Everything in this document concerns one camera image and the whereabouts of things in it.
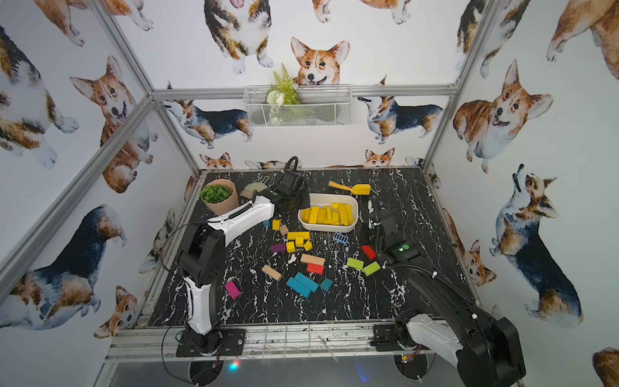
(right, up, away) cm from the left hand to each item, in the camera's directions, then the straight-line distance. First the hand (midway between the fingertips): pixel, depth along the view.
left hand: (312, 195), depth 94 cm
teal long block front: (-4, -31, -10) cm, 33 cm away
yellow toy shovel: (+23, +2, +19) cm, 30 cm away
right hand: (+18, -9, -13) cm, 23 cm away
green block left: (+16, -25, -4) cm, 30 cm away
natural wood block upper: (+1, -24, -4) cm, 24 cm away
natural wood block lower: (-14, -28, -6) cm, 32 cm away
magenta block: (-27, -32, -11) cm, 43 cm away
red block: (+22, -21, -2) cm, 30 cm away
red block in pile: (+2, -27, -6) cm, 27 cm away
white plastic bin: (+7, -7, +6) cm, 12 cm away
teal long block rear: (-1, -31, -9) cm, 32 cm away
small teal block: (+6, -31, -10) cm, 33 cm away
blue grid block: (+11, -17, +1) cm, 20 cm away
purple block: (-13, -20, -1) cm, 24 cm away
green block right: (+22, -27, -6) cm, 35 cm away
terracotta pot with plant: (-37, 0, +2) cm, 37 cm away
